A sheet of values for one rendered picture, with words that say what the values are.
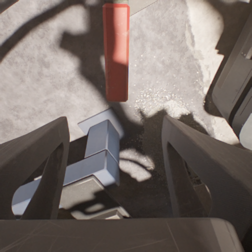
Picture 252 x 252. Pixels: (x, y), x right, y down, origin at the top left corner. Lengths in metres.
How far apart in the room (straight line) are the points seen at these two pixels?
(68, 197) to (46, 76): 0.37
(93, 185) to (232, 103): 0.43
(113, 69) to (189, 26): 0.53
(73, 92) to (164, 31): 0.33
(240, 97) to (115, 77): 0.49
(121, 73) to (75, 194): 0.51
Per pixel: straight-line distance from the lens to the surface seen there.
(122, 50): 0.19
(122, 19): 0.19
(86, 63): 0.72
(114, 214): 0.72
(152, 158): 0.94
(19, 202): 0.78
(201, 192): 0.60
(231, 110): 0.66
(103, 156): 0.65
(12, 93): 0.83
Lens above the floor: 0.67
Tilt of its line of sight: 54 degrees down
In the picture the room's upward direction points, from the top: 177 degrees clockwise
